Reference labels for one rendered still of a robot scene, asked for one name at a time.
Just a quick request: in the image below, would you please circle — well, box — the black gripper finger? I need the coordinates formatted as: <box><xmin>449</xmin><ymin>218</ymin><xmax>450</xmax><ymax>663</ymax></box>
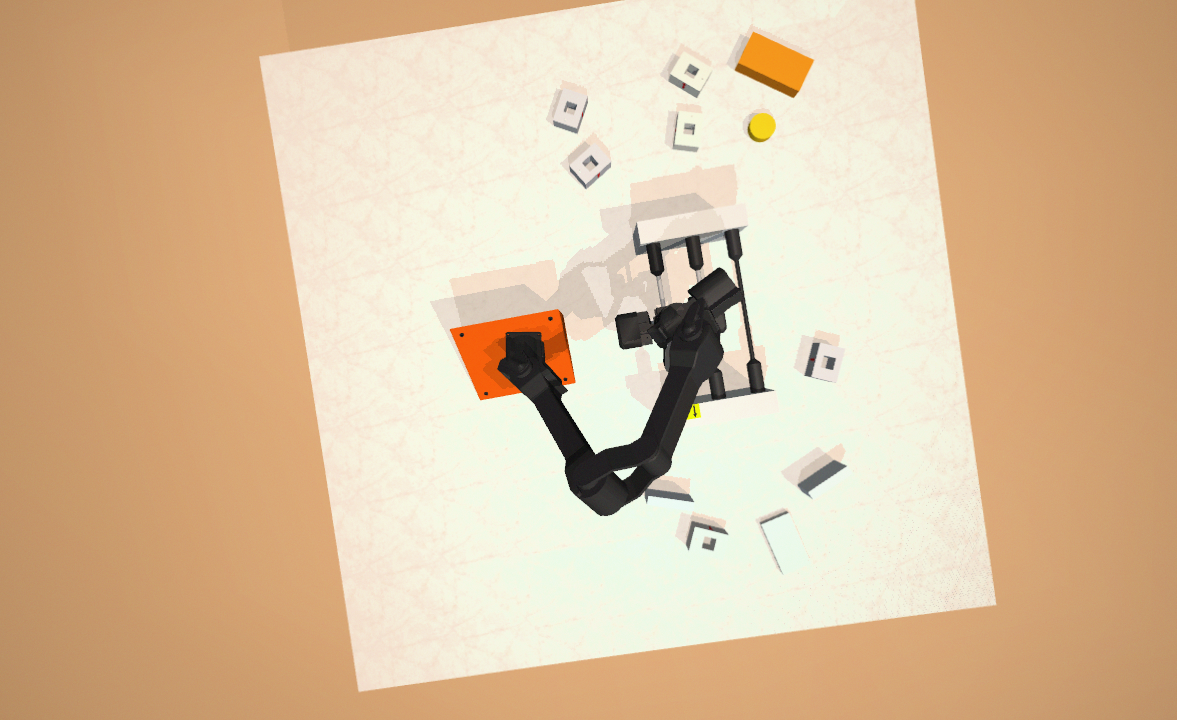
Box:
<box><xmin>637</xmin><ymin>311</ymin><xmax>653</xmax><ymax>346</ymax></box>

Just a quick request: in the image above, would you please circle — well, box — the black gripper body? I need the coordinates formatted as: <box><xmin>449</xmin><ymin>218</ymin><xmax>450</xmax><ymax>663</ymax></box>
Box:
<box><xmin>616</xmin><ymin>306</ymin><xmax>727</xmax><ymax>349</ymax></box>

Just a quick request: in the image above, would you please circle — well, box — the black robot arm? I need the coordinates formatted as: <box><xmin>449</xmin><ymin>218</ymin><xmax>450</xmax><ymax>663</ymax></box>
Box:
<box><xmin>497</xmin><ymin>267</ymin><xmax>744</xmax><ymax>516</ymax></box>

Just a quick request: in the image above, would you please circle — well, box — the yellow short cylinder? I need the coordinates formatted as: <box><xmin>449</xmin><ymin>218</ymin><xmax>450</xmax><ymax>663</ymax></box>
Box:
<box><xmin>749</xmin><ymin>113</ymin><xmax>776</xmax><ymax>142</ymax></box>

